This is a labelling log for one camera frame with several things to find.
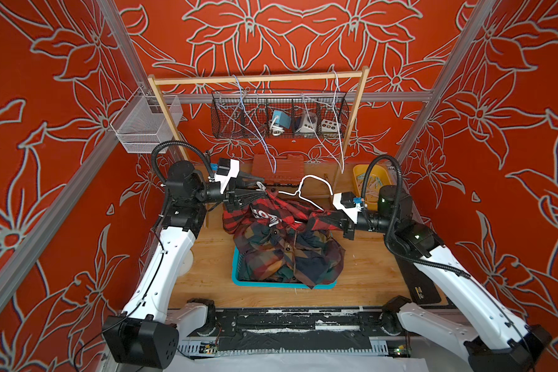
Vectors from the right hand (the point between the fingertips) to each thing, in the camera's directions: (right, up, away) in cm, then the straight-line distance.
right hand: (318, 214), depth 62 cm
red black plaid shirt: (-12, +1, +1) cm, 13 cm away
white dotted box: (+10, +33, +32) cm, 47 cm away
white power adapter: (+1, +32, +28) cm, 42 cm away
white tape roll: (-46, -22, +23) cm, 56 cm away
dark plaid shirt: (-7, -14, +10) cm, 19 cm away
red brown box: (-5, +16, +51) cm, 54 cm away
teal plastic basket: (-24, -24, +12) cm, 36 cm away
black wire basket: (-19, +40, +38) cm, 58 cm away
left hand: (-15, +8, -4) cm, 17 cm away
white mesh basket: (-65, +33, +28) cm, 78 cm away
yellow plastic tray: (+39, +13, +50) cm, 64 cm away
